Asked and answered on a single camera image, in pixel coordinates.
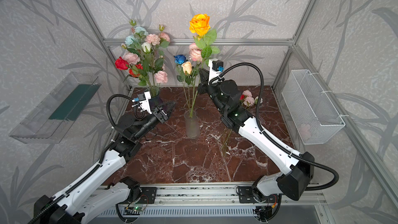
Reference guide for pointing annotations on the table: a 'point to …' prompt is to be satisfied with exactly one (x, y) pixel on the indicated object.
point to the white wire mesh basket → (316, 118)
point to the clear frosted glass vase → (193, 127)
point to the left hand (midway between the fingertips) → (175, 99)
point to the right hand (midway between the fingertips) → (201, 64)
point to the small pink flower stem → (160, 76)
